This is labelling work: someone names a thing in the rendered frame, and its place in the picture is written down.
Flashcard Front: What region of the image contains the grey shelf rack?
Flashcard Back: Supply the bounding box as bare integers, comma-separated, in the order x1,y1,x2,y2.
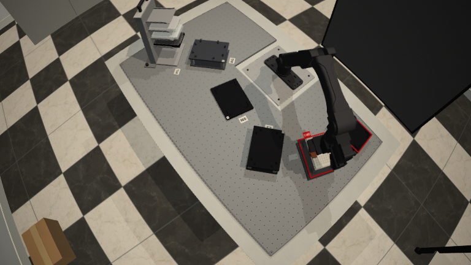
135,0,185,66

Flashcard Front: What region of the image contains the black microplate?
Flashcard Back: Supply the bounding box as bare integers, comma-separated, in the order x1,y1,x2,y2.
154,33,185,48

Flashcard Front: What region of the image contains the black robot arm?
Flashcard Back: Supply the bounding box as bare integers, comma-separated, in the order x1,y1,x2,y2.
264,47,358,170

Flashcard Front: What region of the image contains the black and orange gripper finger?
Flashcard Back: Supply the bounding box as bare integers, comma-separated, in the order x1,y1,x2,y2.
308,148,317,158

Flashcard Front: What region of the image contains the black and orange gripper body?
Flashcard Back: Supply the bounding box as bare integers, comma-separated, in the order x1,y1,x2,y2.
307,133,333,155

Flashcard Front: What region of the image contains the white microplate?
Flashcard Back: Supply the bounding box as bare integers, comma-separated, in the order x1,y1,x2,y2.
305,137,331,170

